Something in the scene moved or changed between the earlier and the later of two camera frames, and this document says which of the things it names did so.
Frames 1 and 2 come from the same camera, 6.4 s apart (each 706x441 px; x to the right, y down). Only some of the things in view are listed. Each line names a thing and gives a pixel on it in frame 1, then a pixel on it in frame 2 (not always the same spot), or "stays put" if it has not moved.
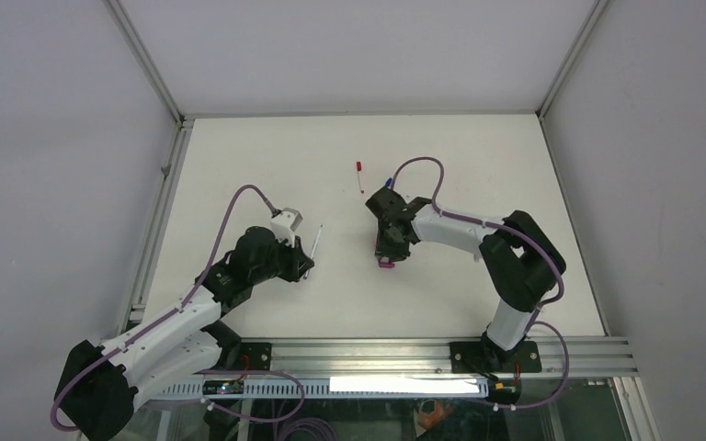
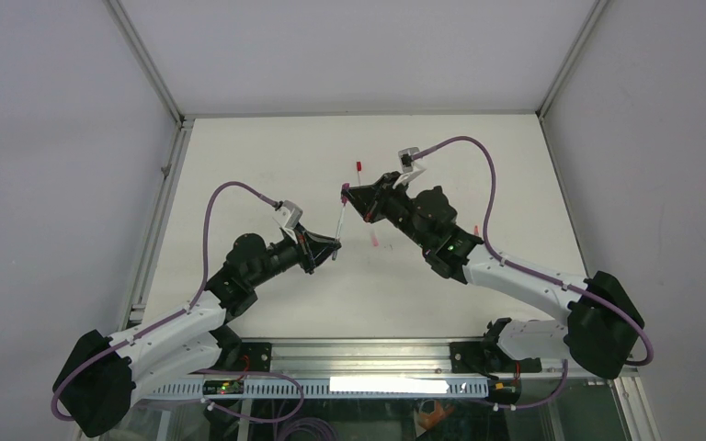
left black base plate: x=259 y=356 stays put
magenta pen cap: x=384 y=262 → x=345 y=186
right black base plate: x=477 y=357 stays put
